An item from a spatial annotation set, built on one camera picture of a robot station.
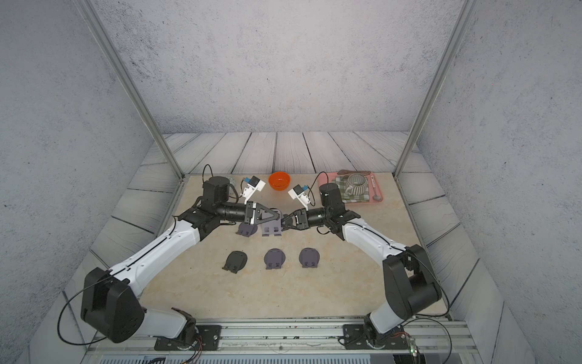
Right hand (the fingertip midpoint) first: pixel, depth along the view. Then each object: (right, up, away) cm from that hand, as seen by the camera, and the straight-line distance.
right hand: (282, 226), depth 73 cm
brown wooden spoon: (+30, +22, +49) cm, 62 cm away
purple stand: (-17, -5, +25) cm, 30 cm away
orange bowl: (-4, +17, +41) cm, 44 cm away
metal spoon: (+43, +8, +38) cm, 58 cm away
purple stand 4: (+10, -15, +18) cm, 26 cm away
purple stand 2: (-3, 0, -4) cm, 5 cm away
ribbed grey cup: (+33, +15, +38) cm, 53 cm away
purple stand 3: (-4, -15, +18) cm, 24 cm away
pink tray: (+20, +18, +44) cm, 52 cm away
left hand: (-1, +3, -5) cm, 6 cm away
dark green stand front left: (-20, -16, +18) cm, 31 cm away
